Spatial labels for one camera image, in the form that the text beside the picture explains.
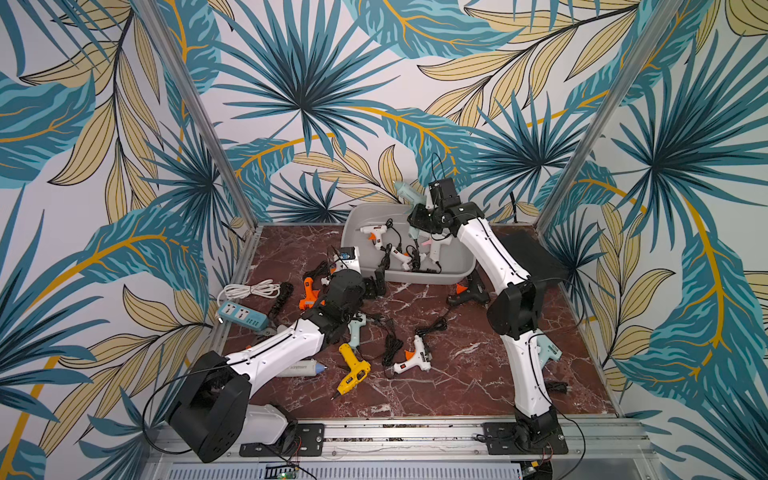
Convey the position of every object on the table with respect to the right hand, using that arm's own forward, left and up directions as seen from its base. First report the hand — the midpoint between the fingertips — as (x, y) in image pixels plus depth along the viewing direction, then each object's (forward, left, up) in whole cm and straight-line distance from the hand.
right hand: (413, 217), depth 94 cm
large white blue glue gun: (-40, +33, -18) cm, 54 cm away
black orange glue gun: (-17, -19, -18) cm, 31 cm away
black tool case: (+1, -42, -16) cm, 45 cm away
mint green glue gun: (-25, +18, -19) cm, 36 cm away
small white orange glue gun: (-37, 0, -20) cm, 42 cm away
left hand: (-19, +14, -2) cm, 24 cm away
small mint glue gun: (-35, -38, -20) cm, 55 cm away
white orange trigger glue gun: (+10, +13, -17) cm, 24 cm away
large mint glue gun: (+4, 0, +5) cm, 6 cm away
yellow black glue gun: (-40, +18, -18) cm, 48 cm away
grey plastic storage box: (+8, +8, -18) cm, 21 cm away
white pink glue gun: (+4, -10, -17) cm, 20 cm away
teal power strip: (-23, +53, -18) cm, 61 cm away
